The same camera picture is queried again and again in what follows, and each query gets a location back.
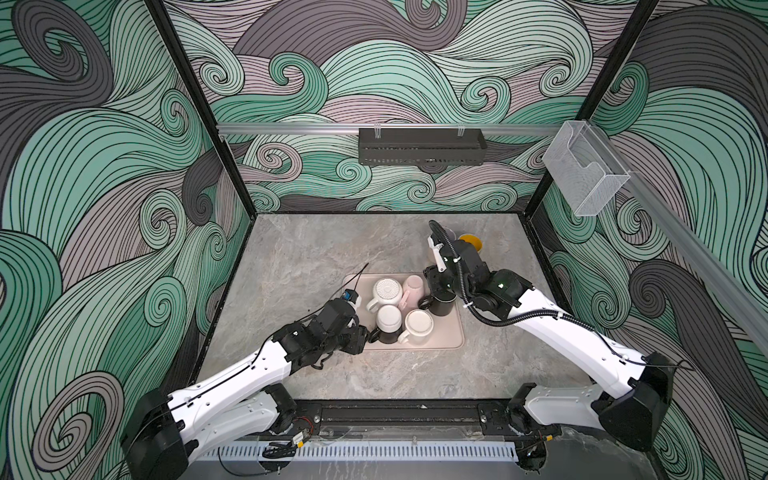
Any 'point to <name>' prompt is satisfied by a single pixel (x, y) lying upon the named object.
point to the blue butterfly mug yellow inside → (473, 240)
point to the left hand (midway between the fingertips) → (363, 331)
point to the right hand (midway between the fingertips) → (430, 270)
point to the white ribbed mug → (386, 291)
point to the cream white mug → (419, 324)
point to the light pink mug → (413, 290)
